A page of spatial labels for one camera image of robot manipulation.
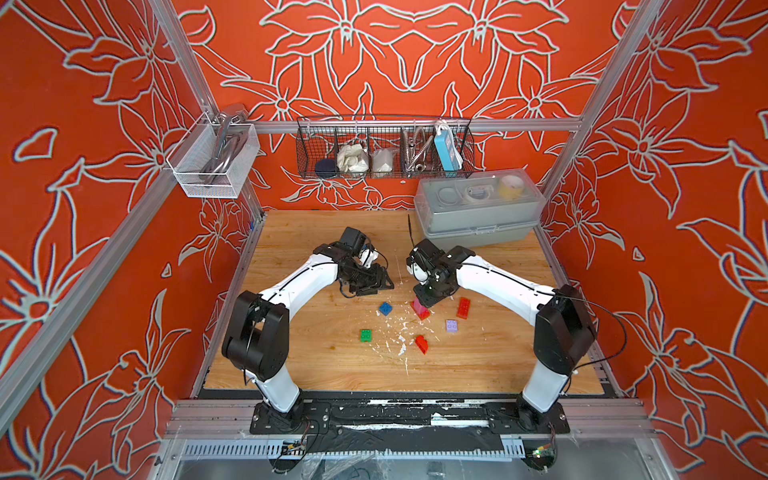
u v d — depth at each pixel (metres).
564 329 0.45
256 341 0.45
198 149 0.81
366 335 0.86
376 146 1.01
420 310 0.89
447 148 0.86
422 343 0.84
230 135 0.86
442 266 0.62
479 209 1.03
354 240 0.71
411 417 0.74
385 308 0.92
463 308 0.92
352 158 0.91
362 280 0.75
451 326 0.87
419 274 0.72
